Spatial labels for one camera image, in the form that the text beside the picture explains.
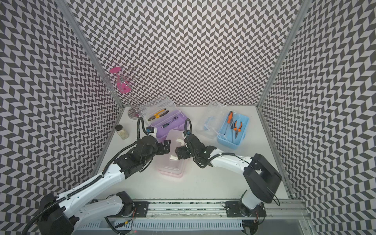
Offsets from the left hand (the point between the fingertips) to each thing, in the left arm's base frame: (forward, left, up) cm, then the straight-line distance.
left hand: (163, 142), depth 79 cm
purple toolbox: (+44, +20, -19) cm, 52 cm away
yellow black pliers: (+27, +9, -7) cm, 29 cm away
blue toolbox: (+22, -43, -16) cm, 51 cm away
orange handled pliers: (+19, -46, -14) cm, 52 cm away
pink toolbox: (-11, -4, -5) cm, 12 cm away
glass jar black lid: (+13, +30, -9) cm, 34 cm away
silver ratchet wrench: (+24, +2, -14) cm, 28 cm away
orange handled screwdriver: (+22, -41, -8) cm, 47 cm away
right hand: (-2, -10, -8) cm, 13 cm away
